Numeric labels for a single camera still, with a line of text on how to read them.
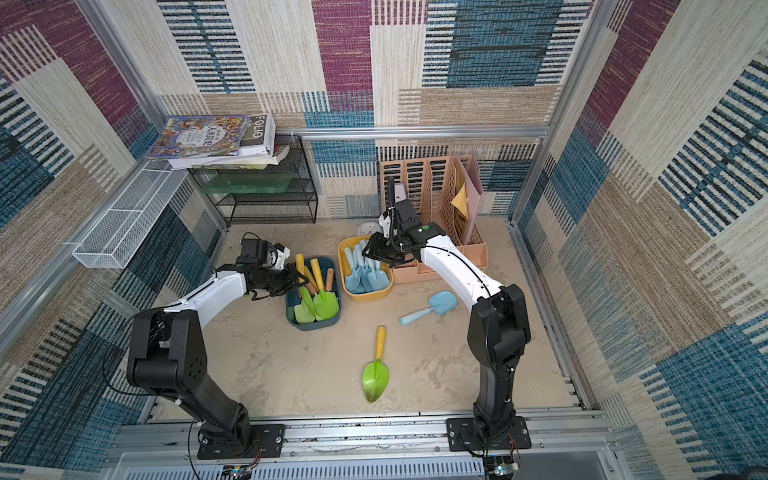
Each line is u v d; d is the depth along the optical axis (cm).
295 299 97
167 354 46
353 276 99
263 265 78
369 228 115
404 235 67
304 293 87
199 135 81
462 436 73
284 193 96
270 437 74
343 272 99
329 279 99
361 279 102
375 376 81
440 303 97
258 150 81
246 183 97
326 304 94
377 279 99
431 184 100
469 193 91
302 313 95
